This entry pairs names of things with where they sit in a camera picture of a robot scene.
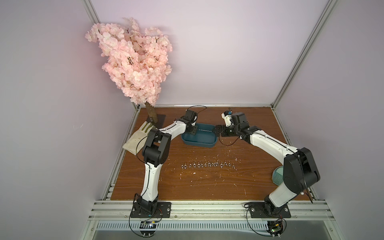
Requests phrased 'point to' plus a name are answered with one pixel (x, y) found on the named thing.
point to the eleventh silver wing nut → (182, 166)
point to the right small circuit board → (275, 227)
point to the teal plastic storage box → (205, 137)
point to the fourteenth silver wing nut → (233, 166)
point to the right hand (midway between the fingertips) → (218, 126)
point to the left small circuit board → (148, 228)
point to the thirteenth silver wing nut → (229, 164)
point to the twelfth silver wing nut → (225, 163)
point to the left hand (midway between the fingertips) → (194, 127)
